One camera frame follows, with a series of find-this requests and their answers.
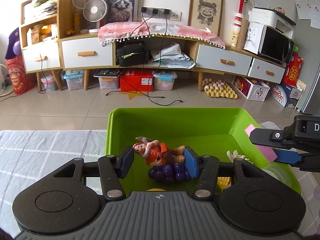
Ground yellow toy pot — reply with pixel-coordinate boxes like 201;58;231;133
147;188;166;192

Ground purple toy grapes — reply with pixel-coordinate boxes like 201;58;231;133
148;163;191;183

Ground white desk fan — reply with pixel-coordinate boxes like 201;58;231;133
72;0;108;34

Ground cotton swab jar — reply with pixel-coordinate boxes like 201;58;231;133
263;164;292;187

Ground black microwave oven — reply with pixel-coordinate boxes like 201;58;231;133
244;22;295;64

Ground pink checked cloth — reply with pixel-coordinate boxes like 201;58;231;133
98;22;225;49

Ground red cardboard box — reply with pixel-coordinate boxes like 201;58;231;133
120;68;153;92

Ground toy corn cob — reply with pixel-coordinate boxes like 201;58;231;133
217;177;232;191

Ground pink sponge block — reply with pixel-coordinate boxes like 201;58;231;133
245;124;277;163

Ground red gift bag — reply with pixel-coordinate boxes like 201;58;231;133
282;52;303;86

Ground clear bin blue lid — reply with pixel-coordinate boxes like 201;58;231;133
153;71;177;90

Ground framed cat picture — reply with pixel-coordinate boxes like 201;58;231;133
106;0;138;23

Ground grey refrigerator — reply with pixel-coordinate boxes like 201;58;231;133
295;0;319;115

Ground beige starfish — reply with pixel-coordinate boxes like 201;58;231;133
226;150;253;164

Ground black bag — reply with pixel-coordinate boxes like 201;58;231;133
116;41;149;67

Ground wooden tv cabinet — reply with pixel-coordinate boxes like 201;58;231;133
19;0;285;89

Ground framed cartoon girl drawing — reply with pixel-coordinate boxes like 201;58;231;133
188;0;224;36

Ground grey checked table cloth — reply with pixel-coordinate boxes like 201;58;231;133
1;129;319;237

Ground blue lid storage bin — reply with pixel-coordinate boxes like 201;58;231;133
63;70;84;90

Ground orange monkey figurine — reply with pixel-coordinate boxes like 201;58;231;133
132;137;185;166

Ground white toy crate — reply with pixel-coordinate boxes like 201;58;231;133
232;75;270;102

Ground yellow egg tray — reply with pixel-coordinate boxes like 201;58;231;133
202;78;238;100

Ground green plastic cookie box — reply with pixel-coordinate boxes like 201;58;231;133
105;107;302;197

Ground white printer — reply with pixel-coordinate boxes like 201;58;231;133
248;8;296;39

